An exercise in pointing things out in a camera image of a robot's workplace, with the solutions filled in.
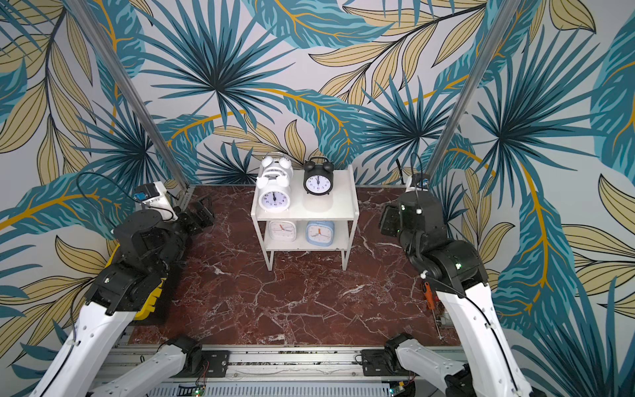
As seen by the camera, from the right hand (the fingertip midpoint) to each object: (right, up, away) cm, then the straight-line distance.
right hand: (396, 208), depth 61 cm
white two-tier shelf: (-13, +1, +9) cm, 16 cm away
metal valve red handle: (+21, -36, +19) cm, 45 cm away
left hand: (-50, +1, +1) cm, 50 cm away
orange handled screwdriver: (+19, -31, +24) cm, 44 cm away
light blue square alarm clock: (-19, -8, +17) cm, 27 cm away
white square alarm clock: (-31, -7, +17) cm, 36 cm away
